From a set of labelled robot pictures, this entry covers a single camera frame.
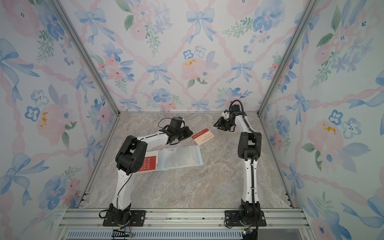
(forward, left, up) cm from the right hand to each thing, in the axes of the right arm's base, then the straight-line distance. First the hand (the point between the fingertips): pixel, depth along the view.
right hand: (217, 125), depth 109 cm
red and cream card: (-8, +11, -3) cm, 14 cm away
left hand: (-9, +16, +4) cm, 19 cm away
